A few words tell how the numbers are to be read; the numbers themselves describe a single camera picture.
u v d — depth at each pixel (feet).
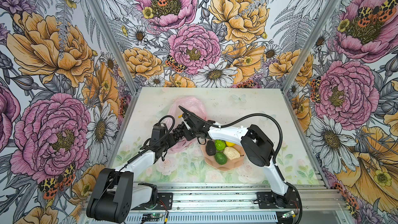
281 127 1.75
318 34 2.94
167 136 2.16
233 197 2.50
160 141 2.28
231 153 2.73
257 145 1.81
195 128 2.40
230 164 2.73
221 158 2.67
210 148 2.79
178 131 3.05
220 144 2.81
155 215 2.34
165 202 2.41
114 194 1.37
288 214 2.35
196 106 3.33
